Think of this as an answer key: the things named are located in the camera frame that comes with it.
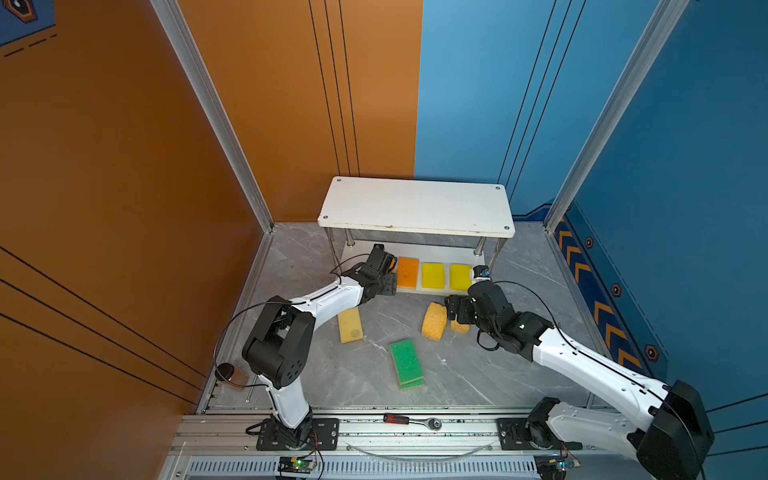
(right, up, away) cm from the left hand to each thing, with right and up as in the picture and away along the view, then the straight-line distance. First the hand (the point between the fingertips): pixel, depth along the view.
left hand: (385, 278), depth 94 cm
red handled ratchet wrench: (+13, -34, -21) cm, 42 cm away
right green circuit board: (+40, -43, -24) cm, 63 cm away
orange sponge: (+7, +2, 0) cm, 7 cm away
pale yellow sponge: (-10, -15, -2) cm, 18 cm away
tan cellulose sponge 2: (+23, -15, -5) cm, 28 cm away
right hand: (+20, -5, -13) cm, 24 cm away
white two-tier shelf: (+13, +13, -22) cm, 29 cm away
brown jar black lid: (-38, -25, -17) cm, 48 cm away
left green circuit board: (-21, -43, -24) cm, 53 cm away
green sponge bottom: (+10, -27, -15) cm, 32 cm away
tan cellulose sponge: (+15, -13, -4) cm, 21 cm away
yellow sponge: (+16, 0, +3) cm, 16 cm away
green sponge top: (+6, -22, -13) cm, 26 cm away
